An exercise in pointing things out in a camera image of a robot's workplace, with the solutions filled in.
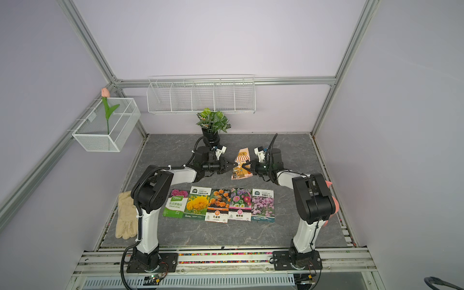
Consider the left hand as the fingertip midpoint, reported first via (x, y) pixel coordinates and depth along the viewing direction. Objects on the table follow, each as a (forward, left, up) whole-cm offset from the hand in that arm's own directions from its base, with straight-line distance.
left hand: (238, 166), depth 90 cm
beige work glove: (-21, +55, -13) cm, 60 cm away
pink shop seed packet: (-2, 0, -2) cm, 3 cm away
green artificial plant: (+21, +12, +12) cm, 27 cm away
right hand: (+1, -2, -1) cm, 2 cm away
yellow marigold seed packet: (-13, +22, -12) cm, 28 cm away
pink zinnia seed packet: (-15, 0, -11) cm, 19 cm away
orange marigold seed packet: (-15, +11, -11) cm, 22 cm away
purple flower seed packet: (-17, -11, -11) cm, 23 cm away
